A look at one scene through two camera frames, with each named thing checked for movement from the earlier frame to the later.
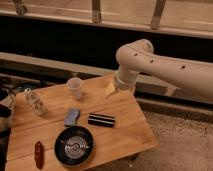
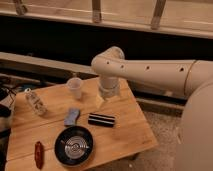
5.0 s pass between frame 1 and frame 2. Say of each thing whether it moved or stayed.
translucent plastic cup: stayed
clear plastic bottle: stayed
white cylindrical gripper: moved
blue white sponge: stayed
